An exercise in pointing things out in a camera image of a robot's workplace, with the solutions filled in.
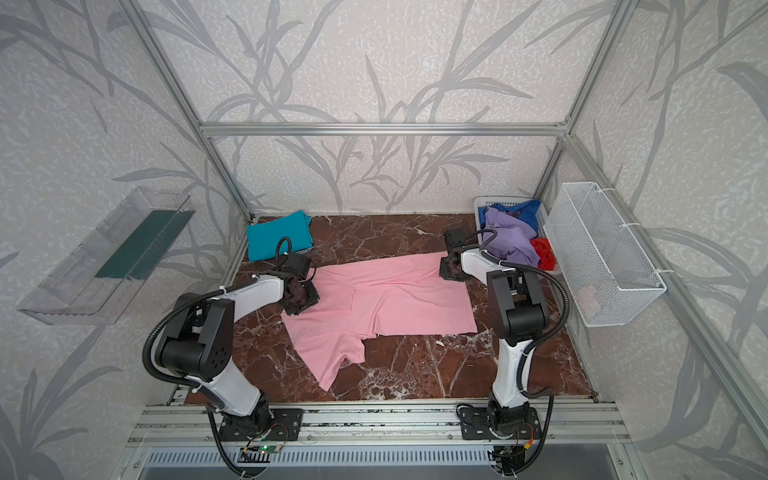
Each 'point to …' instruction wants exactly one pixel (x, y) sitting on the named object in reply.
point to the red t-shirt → (547, 259)
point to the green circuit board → (268, 448)
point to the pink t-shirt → (360, 300)
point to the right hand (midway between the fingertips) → (452, 263)
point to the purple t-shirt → (509, 240)
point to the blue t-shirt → (527, 211)
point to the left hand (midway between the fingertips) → (316, 291)
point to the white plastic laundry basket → (543, 228)
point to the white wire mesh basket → (603, 270)
